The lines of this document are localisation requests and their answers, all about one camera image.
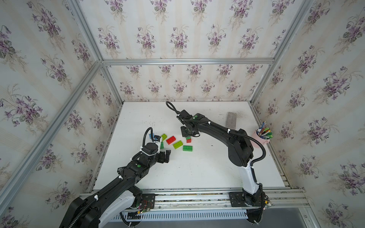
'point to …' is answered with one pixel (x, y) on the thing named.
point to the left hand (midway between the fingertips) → (164, 150)
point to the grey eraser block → (231, 120)
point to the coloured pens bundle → (264, 132)
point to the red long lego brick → (170, 140)
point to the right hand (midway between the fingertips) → (188, 133)
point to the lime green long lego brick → (164, 137)
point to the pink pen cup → (256, 136)
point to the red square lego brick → (188, 140)
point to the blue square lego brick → (150, 136)
